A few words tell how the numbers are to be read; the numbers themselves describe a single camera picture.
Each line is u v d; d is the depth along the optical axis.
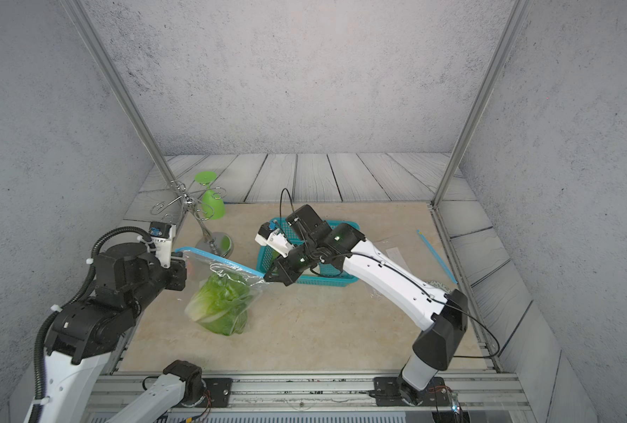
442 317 0.41
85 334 0.37
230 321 0.74
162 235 0.52
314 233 0.54
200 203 0.94
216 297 0.67
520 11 0.70
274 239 0.61
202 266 0.65
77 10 0.70
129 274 0.43
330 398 0.73
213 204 0.96
